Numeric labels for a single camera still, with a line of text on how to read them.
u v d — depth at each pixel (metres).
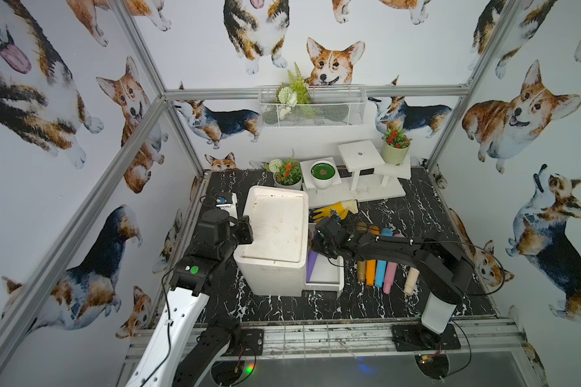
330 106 0.93
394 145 0.96
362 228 0.98
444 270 0.47
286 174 0.98
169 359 0.39
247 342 0.74
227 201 0.60
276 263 0.64
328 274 0.86
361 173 1.04
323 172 0.89
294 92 0.82
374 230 0.98
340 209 1.04
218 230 0.50
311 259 0.86
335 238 0.70
